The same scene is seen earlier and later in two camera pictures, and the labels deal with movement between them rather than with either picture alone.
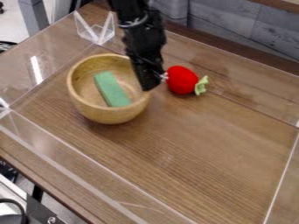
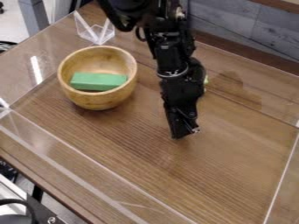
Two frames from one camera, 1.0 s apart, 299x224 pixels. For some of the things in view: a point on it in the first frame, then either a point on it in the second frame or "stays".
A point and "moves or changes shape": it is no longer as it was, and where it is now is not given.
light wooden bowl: [86, 95] moves or changes shape
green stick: [112, 89] to [96, 80]
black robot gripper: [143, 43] to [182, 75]
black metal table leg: [37, 193] stays
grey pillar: [33, 16] stays
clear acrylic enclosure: [96, 151] stays
